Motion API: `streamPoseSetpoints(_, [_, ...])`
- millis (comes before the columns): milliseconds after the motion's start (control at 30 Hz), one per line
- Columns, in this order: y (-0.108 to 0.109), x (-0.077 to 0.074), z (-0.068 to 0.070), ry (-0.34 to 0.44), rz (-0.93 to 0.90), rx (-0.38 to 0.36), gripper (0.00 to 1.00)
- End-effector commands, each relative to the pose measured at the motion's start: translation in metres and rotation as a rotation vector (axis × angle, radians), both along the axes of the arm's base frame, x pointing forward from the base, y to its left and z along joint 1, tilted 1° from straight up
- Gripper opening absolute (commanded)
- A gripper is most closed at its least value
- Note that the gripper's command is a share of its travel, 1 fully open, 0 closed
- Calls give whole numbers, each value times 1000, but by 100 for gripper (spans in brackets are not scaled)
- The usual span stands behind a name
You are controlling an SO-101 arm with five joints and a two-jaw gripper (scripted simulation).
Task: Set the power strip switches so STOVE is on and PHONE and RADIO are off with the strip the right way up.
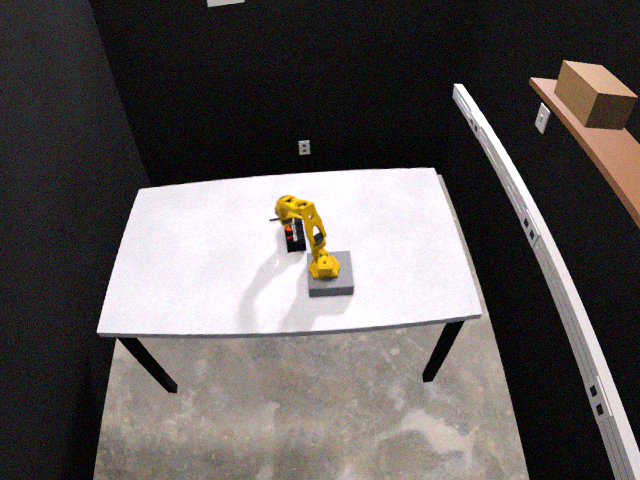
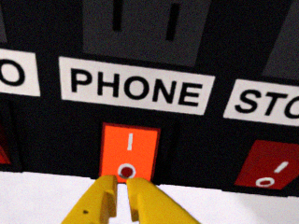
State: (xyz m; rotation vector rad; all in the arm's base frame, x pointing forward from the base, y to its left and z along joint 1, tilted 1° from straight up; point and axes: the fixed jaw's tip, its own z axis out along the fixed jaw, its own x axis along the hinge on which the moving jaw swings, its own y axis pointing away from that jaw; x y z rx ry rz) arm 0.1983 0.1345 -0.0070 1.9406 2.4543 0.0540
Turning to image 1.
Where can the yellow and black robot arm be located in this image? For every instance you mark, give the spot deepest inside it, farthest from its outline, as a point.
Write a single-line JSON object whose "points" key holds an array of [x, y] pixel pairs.
{"points": [[316, 242]]}

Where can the black power strip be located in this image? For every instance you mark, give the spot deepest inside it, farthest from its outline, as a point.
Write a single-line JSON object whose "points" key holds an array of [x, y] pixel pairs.
{"points": [[295, 238]]}

